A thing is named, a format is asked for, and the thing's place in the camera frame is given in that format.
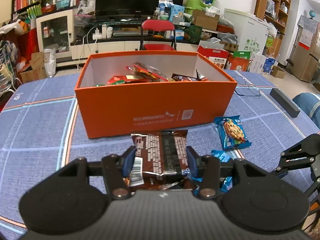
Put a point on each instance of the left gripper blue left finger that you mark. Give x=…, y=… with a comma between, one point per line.
x=127, y=160

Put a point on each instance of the red folding chair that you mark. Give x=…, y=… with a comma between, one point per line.
x=158, y=28

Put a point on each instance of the white refrigerator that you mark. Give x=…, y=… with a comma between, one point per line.
x=251, y=31

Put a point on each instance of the black rectangular bar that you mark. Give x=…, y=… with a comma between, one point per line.
x=285, y=102

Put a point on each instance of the eyeglasses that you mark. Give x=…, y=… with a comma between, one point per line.
x=245, y=88

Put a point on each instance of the wooden shelf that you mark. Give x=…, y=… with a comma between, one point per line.
x=275, y=12

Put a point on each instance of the blue Oreo packet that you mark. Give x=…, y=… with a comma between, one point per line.
x=225, y=178

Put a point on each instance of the orange cardboard box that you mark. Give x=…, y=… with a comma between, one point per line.
x=109, y=110

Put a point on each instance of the white glass-door cabinet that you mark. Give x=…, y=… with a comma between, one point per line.
x=55, y=30

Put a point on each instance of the brown cardboard box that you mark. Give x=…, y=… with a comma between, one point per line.
x=200, y=18

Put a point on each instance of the brown chocolate snack bag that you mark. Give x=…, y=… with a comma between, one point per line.
x=161, y=161

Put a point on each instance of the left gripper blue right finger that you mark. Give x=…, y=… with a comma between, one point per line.
x=193, y=161

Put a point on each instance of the blue cookie packet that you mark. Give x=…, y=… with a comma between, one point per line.
x=231, y=132

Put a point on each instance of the blue striped chair cushion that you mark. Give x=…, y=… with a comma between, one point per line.
x=310, y=104

